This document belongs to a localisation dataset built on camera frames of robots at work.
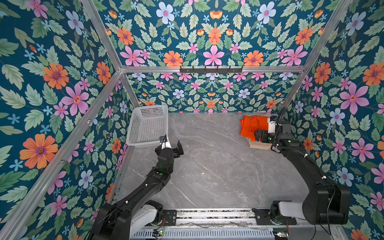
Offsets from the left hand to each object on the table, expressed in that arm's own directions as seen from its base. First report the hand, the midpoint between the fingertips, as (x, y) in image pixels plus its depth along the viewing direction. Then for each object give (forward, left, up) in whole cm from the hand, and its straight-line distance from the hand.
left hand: (173, 139), depth 82 cm
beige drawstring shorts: (+4, -55, -19) cm, 58 cm away
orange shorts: (+19, -52, -14) cm, 57 cm away
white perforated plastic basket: (+27, +25, -18) cm, 42 cm away
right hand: (+2, -52, -1) cm, 52 cm away
